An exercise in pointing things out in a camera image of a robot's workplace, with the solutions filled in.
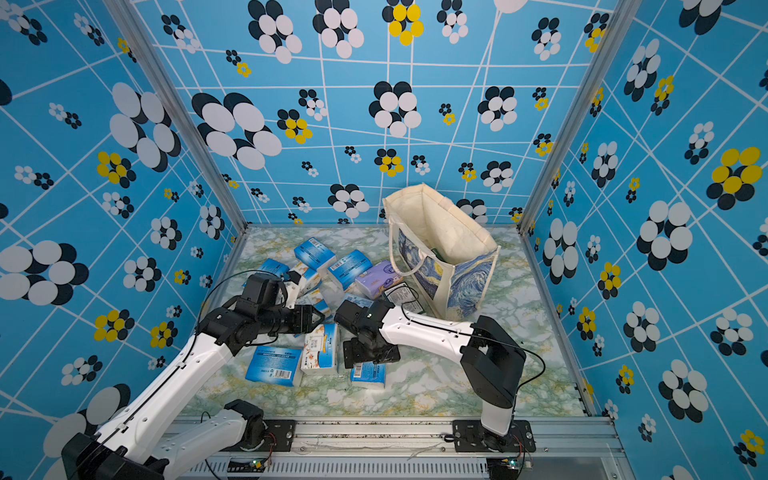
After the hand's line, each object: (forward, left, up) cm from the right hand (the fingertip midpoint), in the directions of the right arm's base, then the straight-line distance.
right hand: (367, 361), depth 80 cm
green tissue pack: (+21, -10, 0) cm, 23 cm away
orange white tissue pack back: (+12, +14, +20) cm, 27 cm away
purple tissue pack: (+27, -2, +1) cm, 27 cm away
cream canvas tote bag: (+28, -23, +10) cm, 38 cm away
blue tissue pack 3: (-1, +24, +1) cm, 24 cm away
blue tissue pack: (+30, +9, +1) cm, 32 cm away
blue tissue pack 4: (+30, +33, +2) cm, 45 cm away
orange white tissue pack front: (+2, +13, +1) cm, 13 cm away
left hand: (+8, +12, +12) cm, 18 cm away
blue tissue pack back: (+37, +21, +2) cm, 42 cm away
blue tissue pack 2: (-3, -1, +1) cm, 3 cm away
